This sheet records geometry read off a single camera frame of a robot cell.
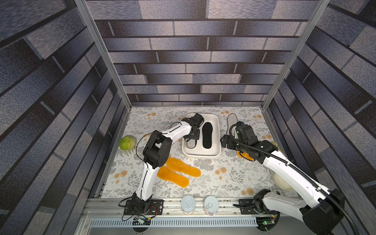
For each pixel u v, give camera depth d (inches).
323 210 14.5
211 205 27.4
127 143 35.2
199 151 36.3
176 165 34.5
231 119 43.9
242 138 24.0
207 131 40.7
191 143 36.4
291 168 18.1
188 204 27.5
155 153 21.6
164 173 33.6
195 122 31.0
